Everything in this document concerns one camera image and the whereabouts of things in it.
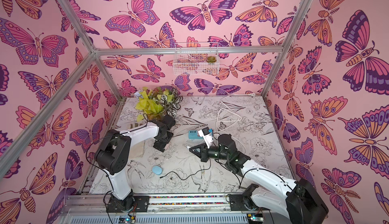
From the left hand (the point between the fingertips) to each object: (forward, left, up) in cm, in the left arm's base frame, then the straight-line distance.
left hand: (171, 141), depth 96 cm
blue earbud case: (-18, +6, +1) cm, 19 cm away
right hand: (-14, -14, +18) cm, 27 cm away
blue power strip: (+3, -14, +3) cm, 14 cm away
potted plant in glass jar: (+17, +9, +17) cm, 26 cm away
